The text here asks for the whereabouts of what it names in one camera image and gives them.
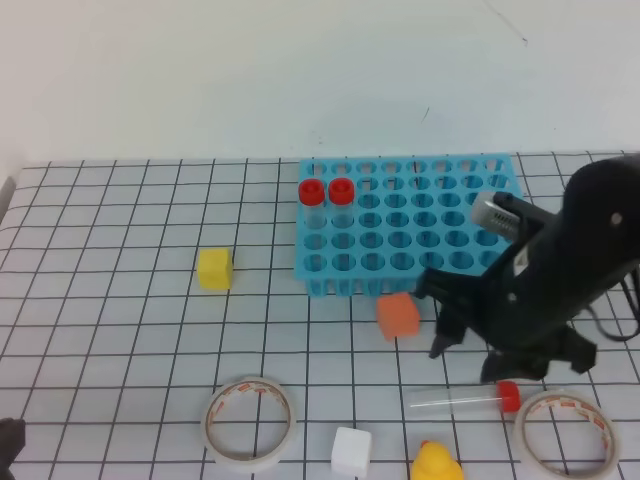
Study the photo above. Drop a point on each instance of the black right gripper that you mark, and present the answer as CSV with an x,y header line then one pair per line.
x,y
517,306

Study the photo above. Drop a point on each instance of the red capped tube left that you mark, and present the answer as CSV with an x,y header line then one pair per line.
x,y
312,198

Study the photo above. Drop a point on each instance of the red capped tube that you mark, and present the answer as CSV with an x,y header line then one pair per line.
x,y
312,198
341,196

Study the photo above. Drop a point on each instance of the blue tube rack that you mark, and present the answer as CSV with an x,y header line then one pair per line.
x,y
408,214

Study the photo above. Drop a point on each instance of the yellow rubber duck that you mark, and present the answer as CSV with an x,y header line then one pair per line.
x,y
434,462

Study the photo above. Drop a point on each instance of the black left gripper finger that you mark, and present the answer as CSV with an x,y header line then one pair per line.
x,y
12,441

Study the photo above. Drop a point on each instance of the clear tube red cap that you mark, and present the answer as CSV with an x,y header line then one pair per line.
x,y
503,396

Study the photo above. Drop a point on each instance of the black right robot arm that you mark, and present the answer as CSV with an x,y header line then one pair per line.
x,y
596,232

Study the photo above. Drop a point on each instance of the orange foam cube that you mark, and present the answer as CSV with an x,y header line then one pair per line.
x,y
397,316

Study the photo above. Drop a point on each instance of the white grid pattern cloth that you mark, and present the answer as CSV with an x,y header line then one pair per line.
x,y
110,349

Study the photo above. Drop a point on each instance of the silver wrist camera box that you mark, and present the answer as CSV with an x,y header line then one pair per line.
x,y
489,211

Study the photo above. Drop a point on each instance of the white tape roll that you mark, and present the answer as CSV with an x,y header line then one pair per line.
x,y
559,434
231,422

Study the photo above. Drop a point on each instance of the left white tape roll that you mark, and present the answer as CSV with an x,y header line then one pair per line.
x,y
231,422

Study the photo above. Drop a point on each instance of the white foam cube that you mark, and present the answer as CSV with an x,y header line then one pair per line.
x,y
351,452

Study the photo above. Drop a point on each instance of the yellow foam cube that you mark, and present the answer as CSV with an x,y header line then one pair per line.
x,y
215,268

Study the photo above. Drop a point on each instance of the right white tape roll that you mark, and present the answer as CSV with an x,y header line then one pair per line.
x,y
559,434

